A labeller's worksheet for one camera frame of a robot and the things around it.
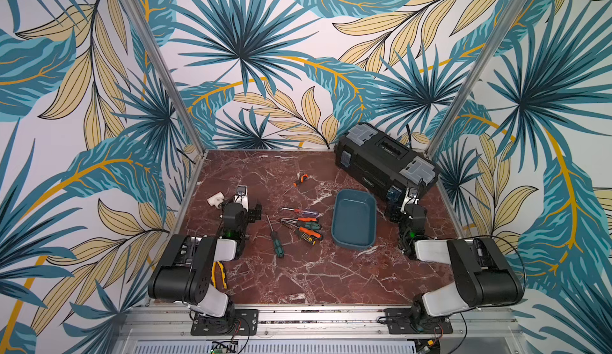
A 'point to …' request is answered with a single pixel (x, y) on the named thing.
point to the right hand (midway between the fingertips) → (405, 201)
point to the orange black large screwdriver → (306, 230)
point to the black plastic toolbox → (378, 160)
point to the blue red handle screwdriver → (303, 212)
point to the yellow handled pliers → (213, 274)
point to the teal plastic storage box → (354, 218)
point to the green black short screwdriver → (306, 225)
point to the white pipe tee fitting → (217, 199)
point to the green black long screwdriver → (277, 244)
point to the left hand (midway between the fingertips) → (244, 200)
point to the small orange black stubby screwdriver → (304, 177)
